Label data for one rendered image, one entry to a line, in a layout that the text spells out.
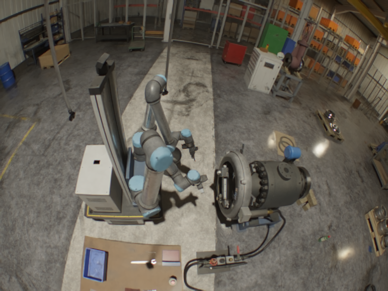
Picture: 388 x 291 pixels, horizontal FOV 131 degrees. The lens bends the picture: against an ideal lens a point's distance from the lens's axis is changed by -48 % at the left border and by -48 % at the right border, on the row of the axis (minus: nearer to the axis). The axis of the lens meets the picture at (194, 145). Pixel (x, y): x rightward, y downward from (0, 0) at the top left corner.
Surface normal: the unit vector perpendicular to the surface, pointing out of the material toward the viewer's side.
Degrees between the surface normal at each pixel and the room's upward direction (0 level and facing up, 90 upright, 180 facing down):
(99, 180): 0
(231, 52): 90
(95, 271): 0
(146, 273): 0
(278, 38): 90
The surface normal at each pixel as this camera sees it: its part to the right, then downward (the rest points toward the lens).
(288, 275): 0.16, -0.65
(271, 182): 0.17, -0.32
